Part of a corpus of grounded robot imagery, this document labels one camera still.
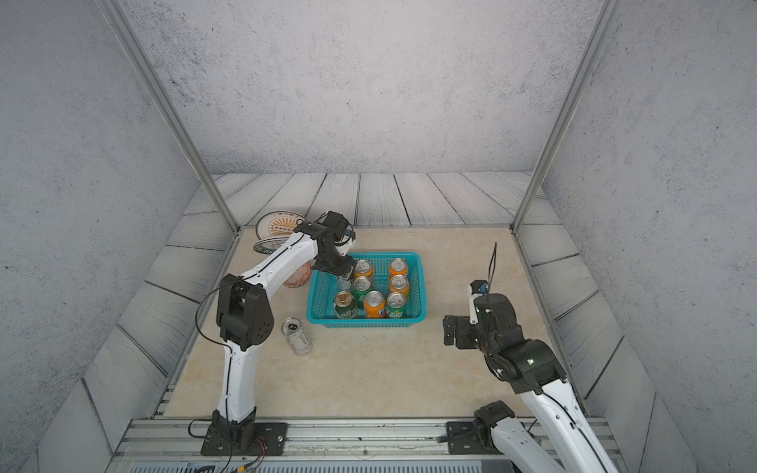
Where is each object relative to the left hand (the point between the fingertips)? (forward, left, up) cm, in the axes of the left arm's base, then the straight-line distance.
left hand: (349, 272), depth 95 cm
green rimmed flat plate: (+10, +27, +3) cm, 29 cm away
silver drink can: (-22, +12, +1) cm, 25 cm away
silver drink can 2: (-3, +2, -2) cm, 4 cm away
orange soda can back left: (0, -4, +1) cm, 4 cm away
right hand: (-23, -30, +10) cm, 39 cm away
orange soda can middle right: (-5, -15, 0) cm, 16 cm away
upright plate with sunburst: (+17, +25, +5) cm, 31 cm away
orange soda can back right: (+1, -15, +1) cm, 15 cm away
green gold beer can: (-12, +1, 0) cm, 12 cm away
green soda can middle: (-5, -4, 0) cm, 7 cm away
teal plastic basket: (+1, +10, -9) cm, 13 cm away
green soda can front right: (-13, -14, 0) cm, 19 cm away
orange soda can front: (-12, -8, 0) cm, 14 cm away
